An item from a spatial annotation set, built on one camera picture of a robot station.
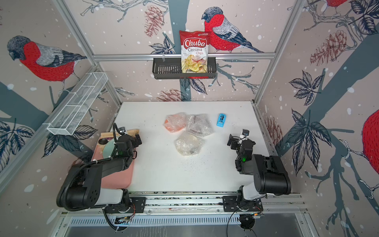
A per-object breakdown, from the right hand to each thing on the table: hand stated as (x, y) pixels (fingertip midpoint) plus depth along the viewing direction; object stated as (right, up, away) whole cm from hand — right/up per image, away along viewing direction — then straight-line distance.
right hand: (237, 134), depth 93 cm
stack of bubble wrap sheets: (-32, -6, -1) cm, 32 cm away
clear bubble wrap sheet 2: (-24, +5, +8) cm, 26 cm away
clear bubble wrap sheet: (-41, +7, +10) cm, 43 cm away
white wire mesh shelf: (-95, +12, -17) cm, 97 cm away
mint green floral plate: (-84, -9, 0) cm, 84 cm away
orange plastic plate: (-41, +7, +10) cm, 43 cm away
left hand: (-68, +1, -1) cm, 68 cm away
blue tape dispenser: (-7, +9, +14) cm, 18 cm away
